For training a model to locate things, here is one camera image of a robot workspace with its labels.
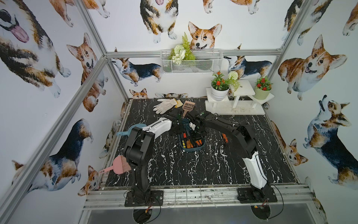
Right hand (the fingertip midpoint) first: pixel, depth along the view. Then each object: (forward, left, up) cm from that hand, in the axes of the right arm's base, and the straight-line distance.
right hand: (194, 139), depth 92 cm
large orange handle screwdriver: (-2, -3, 0) cm, 4 cm away
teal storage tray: (-1, +4, -1) cm, 4 cm away
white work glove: (+31, +24, -2) cm, 39 cm away
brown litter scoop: (+33, +4, -4) cm, 34 cm away
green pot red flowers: (+26, -46, +20) cm, 56 cm away
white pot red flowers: (+26, -17, +21) cm, 38 cm away
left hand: (+8, +8, +1) cm, 11 cm away
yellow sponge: (+35, +12, -3) cm, 37 cm away
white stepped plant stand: (+37, -41, -4) cm, 55 cm away
